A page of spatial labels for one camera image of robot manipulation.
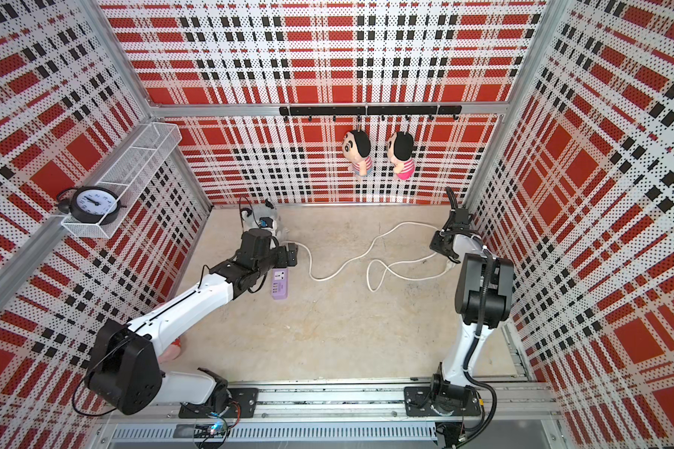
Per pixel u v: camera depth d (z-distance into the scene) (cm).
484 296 48
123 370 41
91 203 64
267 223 75
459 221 80
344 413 73
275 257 76
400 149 94
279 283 94
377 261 98
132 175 80
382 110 88
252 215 87
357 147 91
